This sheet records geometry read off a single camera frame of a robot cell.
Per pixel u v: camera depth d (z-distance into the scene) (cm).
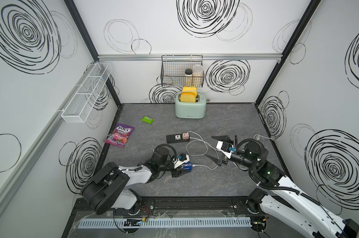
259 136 96
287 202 49
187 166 79
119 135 99
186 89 101
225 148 52
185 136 94
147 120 108
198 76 85
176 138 96
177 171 73
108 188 43
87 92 78
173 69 97
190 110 108
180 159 70
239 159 58
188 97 99
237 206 74
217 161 58
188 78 85
